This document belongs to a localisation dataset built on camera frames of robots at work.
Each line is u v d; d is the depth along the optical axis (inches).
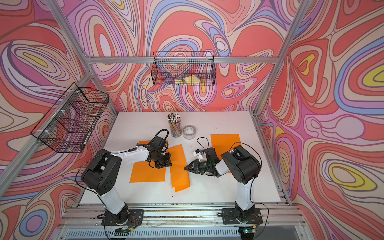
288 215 31.0
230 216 28.5
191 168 33.3
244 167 20.1
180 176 34.1
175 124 37.1
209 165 31.6
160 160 31.3
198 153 35.4
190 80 35.8
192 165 33.4
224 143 38.0
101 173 18.6
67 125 29.0
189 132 42.2
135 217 28.7
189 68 37.7
